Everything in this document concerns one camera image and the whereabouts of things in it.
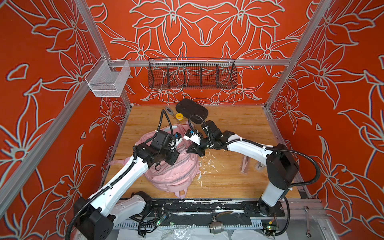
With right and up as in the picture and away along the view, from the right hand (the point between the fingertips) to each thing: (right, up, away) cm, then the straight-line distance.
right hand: (185, 150), depth 79 cm
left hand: (-5, -1, -3) cm, 5 cm away
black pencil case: (0, +26, +35) cm, 43 cm away
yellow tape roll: (-6, +19, +31) cm, 37 cm away
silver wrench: (+57, -36, -12) cm, 68 cm away
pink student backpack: (-1, -12, -4) cm, 12 cm away
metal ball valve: (+15, -32, -13) cm, 38 cm away
